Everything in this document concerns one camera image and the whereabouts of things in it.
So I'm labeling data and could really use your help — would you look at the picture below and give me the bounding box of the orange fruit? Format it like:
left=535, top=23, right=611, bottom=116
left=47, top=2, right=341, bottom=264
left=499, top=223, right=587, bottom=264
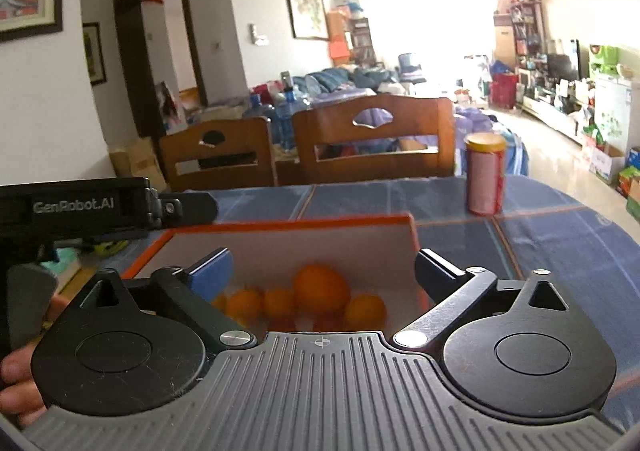
left=344, top=294, right=387, bottom=331
left=264, top=289, right=296, bottom=321
left=224, top=289, right=264, bottom=327
left=293, top=265, right=352, bottom=317

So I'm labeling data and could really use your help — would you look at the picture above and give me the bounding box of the orange cardboard box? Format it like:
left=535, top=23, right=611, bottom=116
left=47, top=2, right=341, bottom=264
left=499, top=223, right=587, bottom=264
left=122, top=214, right=432, bottom=335

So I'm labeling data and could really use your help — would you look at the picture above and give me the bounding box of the person's left hand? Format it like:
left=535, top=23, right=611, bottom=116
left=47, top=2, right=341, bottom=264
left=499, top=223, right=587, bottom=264
left=0, top=294, right=72, bottom=429

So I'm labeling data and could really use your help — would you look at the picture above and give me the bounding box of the teal tissue pack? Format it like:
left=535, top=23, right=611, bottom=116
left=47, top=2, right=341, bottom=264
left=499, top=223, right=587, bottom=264
left=41, top=247, right=81, bottom=285

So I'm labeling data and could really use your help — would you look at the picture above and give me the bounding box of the brown cardboard box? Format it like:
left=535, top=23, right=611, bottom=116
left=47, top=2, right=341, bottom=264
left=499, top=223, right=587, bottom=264
left=108, top=138, right=168, bottom=192

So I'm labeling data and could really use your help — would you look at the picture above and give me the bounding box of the left wooden chair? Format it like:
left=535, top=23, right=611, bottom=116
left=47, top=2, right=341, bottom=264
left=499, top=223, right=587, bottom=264
left=158, top=117, right=278, bottom=192

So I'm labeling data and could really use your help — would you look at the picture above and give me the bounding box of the wooden chair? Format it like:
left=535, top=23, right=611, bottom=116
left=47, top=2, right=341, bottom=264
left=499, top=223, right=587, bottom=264
left=158, top=117, right=278, bottom=192
left=292, top=94, right=456, bottom=184

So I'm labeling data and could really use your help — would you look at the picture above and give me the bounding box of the blue patterned tablecloth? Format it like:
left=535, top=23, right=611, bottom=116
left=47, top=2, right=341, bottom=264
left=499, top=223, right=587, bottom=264
left=89, top=174, right=640, bottom=432

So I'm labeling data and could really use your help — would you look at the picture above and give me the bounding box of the pink canister yellow lid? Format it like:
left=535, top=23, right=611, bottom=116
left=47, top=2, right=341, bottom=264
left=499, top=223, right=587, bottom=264
left=465, top=132, right=506, bottom=216

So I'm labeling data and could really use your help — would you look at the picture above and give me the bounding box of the right wooden chair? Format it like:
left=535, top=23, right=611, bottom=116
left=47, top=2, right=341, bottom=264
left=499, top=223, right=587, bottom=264
left=292, top=94, right=456, bottom=184

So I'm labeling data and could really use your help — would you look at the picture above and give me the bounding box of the small dark framed picture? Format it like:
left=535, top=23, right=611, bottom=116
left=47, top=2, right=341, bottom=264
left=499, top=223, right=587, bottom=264
left=82, top=22, right=106, bottom=86

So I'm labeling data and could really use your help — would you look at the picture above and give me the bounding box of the red plastic basket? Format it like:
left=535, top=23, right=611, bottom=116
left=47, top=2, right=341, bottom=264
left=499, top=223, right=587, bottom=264
left=489, top=73, right=518, bottom=110

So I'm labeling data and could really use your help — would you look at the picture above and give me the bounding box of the framed wall painting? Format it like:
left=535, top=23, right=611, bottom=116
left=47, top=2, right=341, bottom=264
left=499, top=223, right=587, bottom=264
left=286, top=0, right=329, bottom=41

